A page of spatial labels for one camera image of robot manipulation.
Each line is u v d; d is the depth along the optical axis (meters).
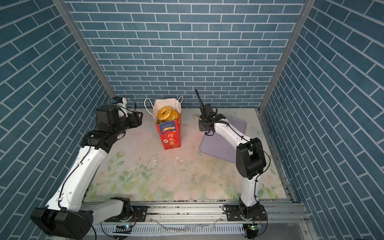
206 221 0.72
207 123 0.67
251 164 0.51
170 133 0.86
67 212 0.37
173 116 0.91
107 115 0.50
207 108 0.74
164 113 0.93
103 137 0.48
